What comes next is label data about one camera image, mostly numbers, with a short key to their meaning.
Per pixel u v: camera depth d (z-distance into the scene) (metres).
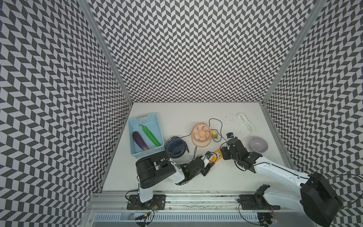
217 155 0.88
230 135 0.76
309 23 0.73
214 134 0.94
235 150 0.65
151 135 0.99
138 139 0.96
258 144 0.94
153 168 0.47
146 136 1.00
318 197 0.40
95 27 0.79
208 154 0.75
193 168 0.66
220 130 1.02
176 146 0.83
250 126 1.02
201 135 0.91
